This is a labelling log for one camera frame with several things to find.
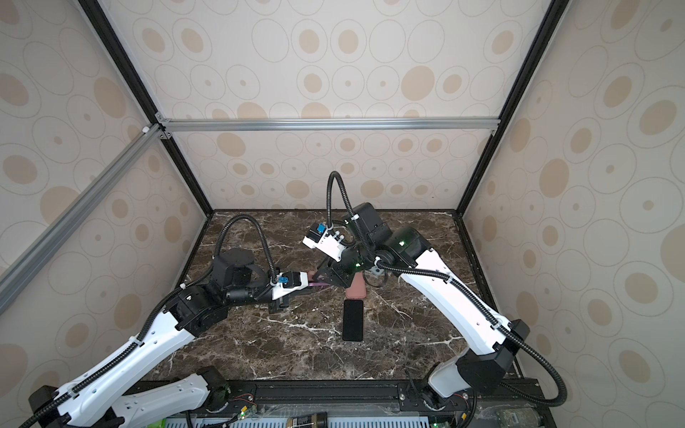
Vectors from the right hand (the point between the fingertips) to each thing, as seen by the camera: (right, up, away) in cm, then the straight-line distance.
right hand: (320, 273), depth 64 cm
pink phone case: (+10, -10, +30) cm, 34 cm away
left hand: (-2, -3, 0) cm, 3 cm away
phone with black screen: (+8, -19, +24) cm, 31 cm away
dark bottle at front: (-1, -38, +3) cm, 38 cm away
